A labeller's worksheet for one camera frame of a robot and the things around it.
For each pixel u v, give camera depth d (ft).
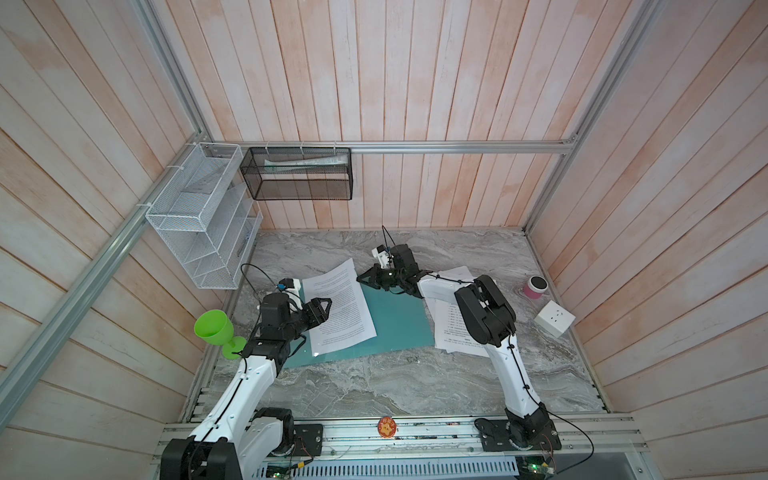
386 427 2.50
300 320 2.35
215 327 2.61
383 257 3.13
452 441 2.45
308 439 2.41
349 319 3.07
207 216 2.40
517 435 2.14
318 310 2.44
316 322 2.39
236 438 1.39
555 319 2.98
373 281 2.93
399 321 3.06
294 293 2.43
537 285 3.22
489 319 2.01
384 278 2.98
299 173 3.41
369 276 3.05
